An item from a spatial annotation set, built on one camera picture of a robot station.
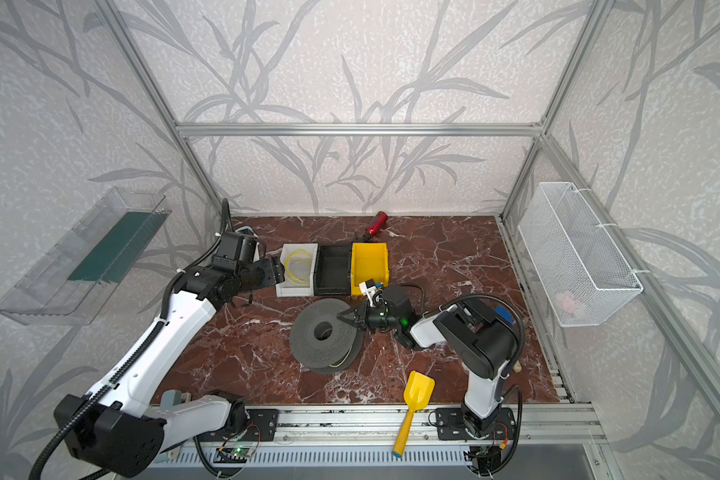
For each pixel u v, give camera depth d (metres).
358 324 0.77
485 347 0.47
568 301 0.73
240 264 0.58
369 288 0.84
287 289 0.94
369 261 1.07
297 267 0.99
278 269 0.72
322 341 0.80
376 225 1.16
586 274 0.61
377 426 0.75
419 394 0.78
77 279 0.63
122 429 0.37
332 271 1.10
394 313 0.73
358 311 0.80
